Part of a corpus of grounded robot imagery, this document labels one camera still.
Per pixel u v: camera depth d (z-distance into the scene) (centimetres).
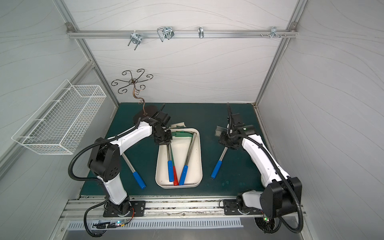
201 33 78
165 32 77
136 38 76
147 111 111
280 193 39
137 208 74
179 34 78
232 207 73
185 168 82
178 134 97
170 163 81
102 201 61
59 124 69
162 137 78
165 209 75
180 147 95
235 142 56
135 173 84
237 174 85
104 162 48
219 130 108
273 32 76
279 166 44
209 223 70
